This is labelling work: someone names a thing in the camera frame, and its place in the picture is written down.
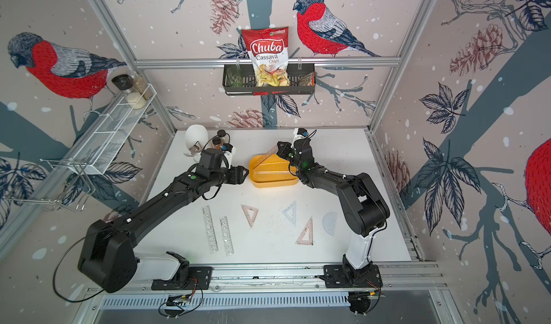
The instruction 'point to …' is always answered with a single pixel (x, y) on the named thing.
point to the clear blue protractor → (328, 222)
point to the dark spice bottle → (222, 134)
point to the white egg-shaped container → (196, 133)
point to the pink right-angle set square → (309, 227)
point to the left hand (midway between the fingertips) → (245, 166)
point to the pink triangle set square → (250, 220)
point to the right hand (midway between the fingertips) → (275, 142)
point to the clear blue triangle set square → (290, 213)
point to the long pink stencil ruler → (265, 157)
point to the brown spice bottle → (217, 143)
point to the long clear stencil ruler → (210, 230)
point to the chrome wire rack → (64, 183)
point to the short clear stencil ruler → (227, 237)
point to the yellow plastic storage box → (272, 172)
